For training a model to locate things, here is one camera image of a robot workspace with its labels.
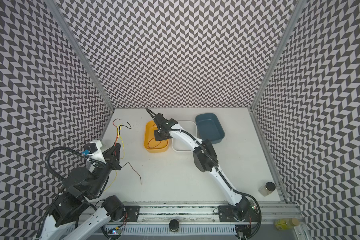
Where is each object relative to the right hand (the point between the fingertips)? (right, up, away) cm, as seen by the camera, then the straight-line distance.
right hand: (160, 135), depth 97 cm
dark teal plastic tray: (+34, +5, +9) cm, 35 cm away
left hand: (-10, -1, -36) cm, 37 cm away
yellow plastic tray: (-6, -7, 0) cm, 9 cm away
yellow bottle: (+60, -35, -34) cm, 77 cm away
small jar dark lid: (+58, -25, -24) cm, 68 cm away
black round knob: (+12, -35, -35) cm, 51 cm away
